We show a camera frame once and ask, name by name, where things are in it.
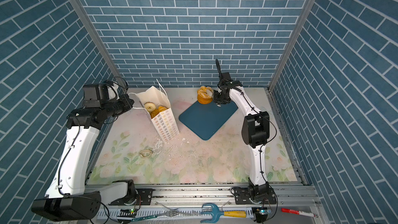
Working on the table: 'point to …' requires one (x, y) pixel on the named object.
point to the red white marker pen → (298, 212)
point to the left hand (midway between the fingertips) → (135, 99)
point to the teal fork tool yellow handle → (217, 213)
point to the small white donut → (150, 106)
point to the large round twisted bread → (203, 97)
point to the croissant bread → (157, 110)
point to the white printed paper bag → (165, 122)
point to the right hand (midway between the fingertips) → (214, 99)
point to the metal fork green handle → (173, 213)
